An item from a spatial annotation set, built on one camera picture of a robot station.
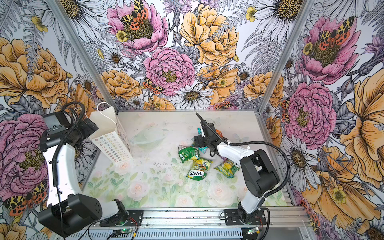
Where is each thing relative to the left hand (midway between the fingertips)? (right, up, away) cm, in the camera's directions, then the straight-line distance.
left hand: (90, 134), depth 73 cm
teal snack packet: (+55, -11, +25) cm, 62 cm away
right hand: (+55, -6, +21) cm, 59 cm away
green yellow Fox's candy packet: (+52, -21, +10) cm, 57 cm away
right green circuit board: (+79, -45, -2) cm, 91 cm away
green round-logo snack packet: (+45, -13, +19) cm, 51 cm away
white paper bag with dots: (+8, -1, +3) cm, 9 cm away
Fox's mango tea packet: (+69, -20, +12) cm, 73 cm away
